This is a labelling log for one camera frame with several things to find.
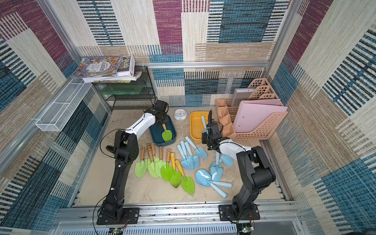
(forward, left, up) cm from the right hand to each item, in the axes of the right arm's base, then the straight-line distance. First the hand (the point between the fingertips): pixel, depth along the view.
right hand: (205, 133), depth 96 cm
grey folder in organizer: (+26, -27, +11) cm, 39 cm away
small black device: (-7, +62, -5) cm, 63 cm away
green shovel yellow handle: (+3, +26, -4) cm, 27 cm away
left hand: (+14, +28, -1) cm, 32 cm away
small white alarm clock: (+22, +17, -5) cm, 28 cm away
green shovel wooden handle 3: (-22, +24, -6) cm, 33 cm away
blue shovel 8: (-16, -12, -6) cm, 21 cm away
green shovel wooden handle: (-19, +33, -5) cm, 38 cm away
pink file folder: (+2, -25, +16) cm, 30 cm away
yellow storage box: (+13, +5, -7) cm, 16 cm away
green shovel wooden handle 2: (-17, +28, -6) cm, 33 cm away
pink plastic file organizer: (+17, -16, +1) cm, 24 cm away
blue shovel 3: (-16, +6, -6) cm, 18 cm away
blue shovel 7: (-29, +1, -6) cm, 30 cm away
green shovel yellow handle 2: (-29, +12, -7) cm, 32 cm away
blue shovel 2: (-14, +9, -6) cm, 18 cm away
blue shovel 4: (-22, -5, -5) cm, 23 cm away
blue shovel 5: (+12, -1, -5) cm, 13 cm away
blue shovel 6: (-24, +2, -5) cm, 25 cm away
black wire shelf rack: (+35, +44, +1) cm, 56 cm away
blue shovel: (-18, +11, -6) cm, 22 cm away
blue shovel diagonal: (-9, +3, -7) cm, 12 cm away
